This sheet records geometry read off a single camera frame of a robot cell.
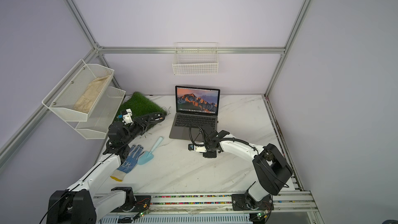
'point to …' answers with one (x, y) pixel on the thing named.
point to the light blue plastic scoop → (148, 155)
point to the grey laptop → (195, 107)
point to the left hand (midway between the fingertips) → (152, 117)
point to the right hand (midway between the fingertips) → (208, 149)
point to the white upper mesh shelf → (75, 97)
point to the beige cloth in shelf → (86, 100)
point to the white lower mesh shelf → (103, 114)
